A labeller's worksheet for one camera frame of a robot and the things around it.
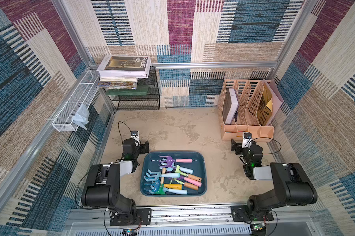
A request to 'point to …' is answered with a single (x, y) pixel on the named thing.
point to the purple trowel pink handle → (189, 180)
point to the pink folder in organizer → (277, 99)
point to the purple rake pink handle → (168, 161)
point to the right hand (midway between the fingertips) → (241, 137)
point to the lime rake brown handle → (190, 185)
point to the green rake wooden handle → (161, 191)
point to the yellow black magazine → (264, 111)
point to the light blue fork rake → (159, 174)
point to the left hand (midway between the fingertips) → (139, 141)
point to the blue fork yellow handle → (155, 186)
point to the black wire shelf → (145, 96)
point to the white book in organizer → (234, 106)
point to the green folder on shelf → (138, 90)
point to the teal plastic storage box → (149, 161)
